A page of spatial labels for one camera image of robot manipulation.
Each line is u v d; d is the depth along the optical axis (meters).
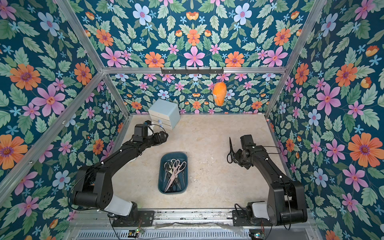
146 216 0.73
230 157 0.88
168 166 0.90
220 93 0.97
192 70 0.93
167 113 1.01
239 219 0.74
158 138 0.81
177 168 0.88
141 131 0.70
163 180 0.86
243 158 0.64
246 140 0.69
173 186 0.83
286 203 0.41
